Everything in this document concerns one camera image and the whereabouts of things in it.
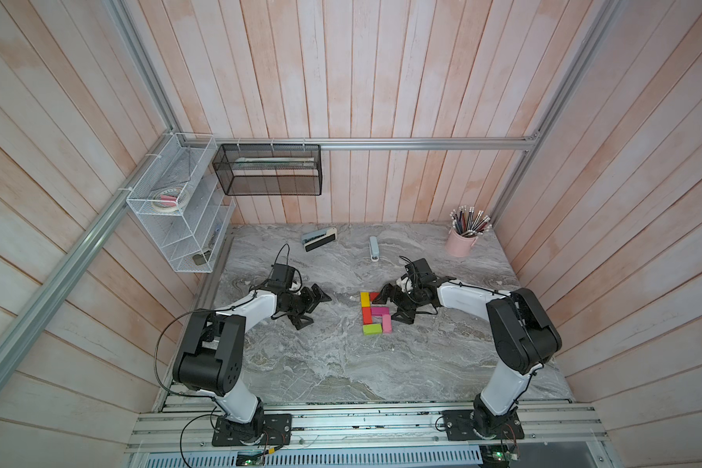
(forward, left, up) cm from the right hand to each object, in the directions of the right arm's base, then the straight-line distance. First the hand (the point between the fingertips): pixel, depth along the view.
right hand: (380, 306), depth 93 cm
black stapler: (+29, +23, +1) cm, 37 cm away
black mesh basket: (+45, +40, +21) cm, 64 cm away
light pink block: (-4, -2, -3) cm, 6 cm away
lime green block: (-6, +3, -3) cm, 8 cm away
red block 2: (-2, +4, -3) cm, 5 cm away
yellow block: (+4, +5, -3) cm, 7 cm away
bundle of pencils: (+32, -34, +7) cm, 47 cm away
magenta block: (-1, 0, 0) cm, 1 cm away
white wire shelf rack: (+5, +54, +26) cm, 61 cm away
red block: (+5, +2, -1) cm, 5 cm away
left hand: (-3, +18, +2) cm, 18 cm away
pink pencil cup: (+24, -30, +3) cm, 38 cm away
